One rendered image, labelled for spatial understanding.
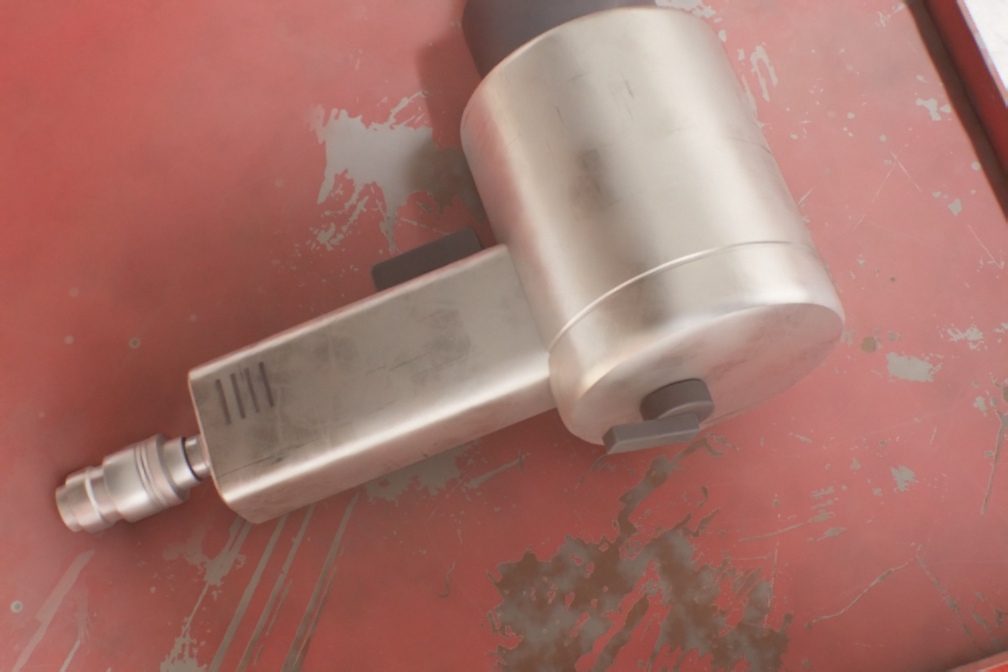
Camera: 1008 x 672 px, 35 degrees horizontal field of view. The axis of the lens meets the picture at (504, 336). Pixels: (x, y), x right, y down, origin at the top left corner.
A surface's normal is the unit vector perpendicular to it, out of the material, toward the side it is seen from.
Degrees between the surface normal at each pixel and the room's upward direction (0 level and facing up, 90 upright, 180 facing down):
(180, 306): 0
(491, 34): 59
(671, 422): 24
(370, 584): 0
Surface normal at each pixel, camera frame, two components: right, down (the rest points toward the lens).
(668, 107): 0.15, -0.47
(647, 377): 0.31, 0.86
